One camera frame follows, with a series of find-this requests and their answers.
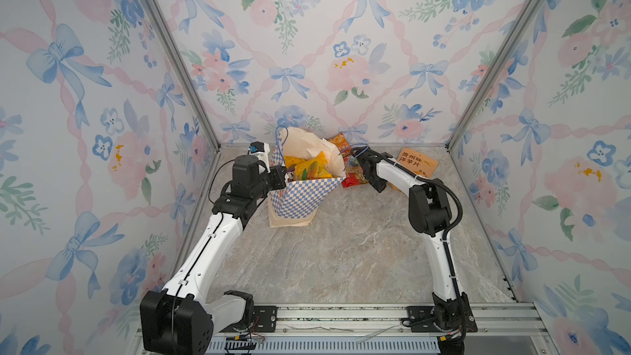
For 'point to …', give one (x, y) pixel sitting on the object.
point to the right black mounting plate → (420, 320)
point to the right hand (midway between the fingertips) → (395, 174)
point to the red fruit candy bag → (354, 173)
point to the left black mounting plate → (264, 320)
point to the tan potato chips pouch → (416, 163)
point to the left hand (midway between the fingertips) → (288, 166)
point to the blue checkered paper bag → (299, 203)
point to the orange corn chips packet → (341, 141)
